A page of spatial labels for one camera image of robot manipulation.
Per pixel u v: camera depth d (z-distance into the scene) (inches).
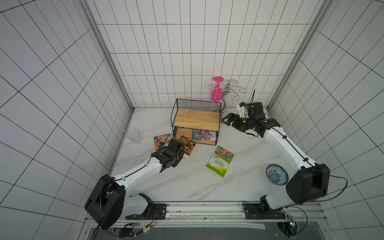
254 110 24.8
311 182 16.3
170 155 25.3
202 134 39.5
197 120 36.8
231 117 28.5
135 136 38.2
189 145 37.3
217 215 28.6
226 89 36.3
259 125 22.8
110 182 17.2
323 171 16.3
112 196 16.1
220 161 35.4
